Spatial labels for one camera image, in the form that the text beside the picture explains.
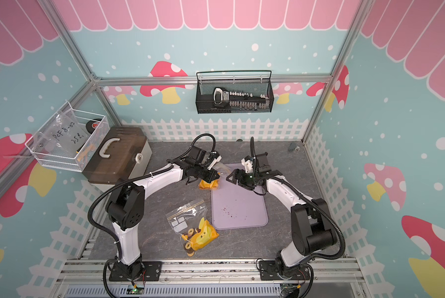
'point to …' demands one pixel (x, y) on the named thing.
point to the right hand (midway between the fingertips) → (230, 180)
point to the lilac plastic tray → (233, 206)
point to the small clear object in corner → (293, 148)
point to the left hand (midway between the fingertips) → (217, 178)
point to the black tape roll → (91, 125)
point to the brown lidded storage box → (125, 153)
